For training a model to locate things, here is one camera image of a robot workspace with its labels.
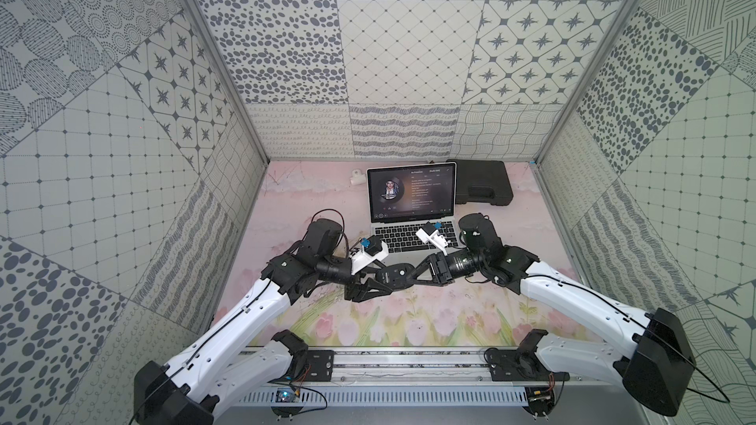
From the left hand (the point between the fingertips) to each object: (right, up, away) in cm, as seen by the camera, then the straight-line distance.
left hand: (387, 271), depth 68 cm
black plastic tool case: (+35, +21, +39) cm, 57 cm away
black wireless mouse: (+2, 0, -2) cm, 3 cm away
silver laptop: (+5, +16, +31) cm, 35 cm away
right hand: (+6, -3, -1) cm, 6 cm away
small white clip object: (-12, +23, +43) cm, 51 cm away
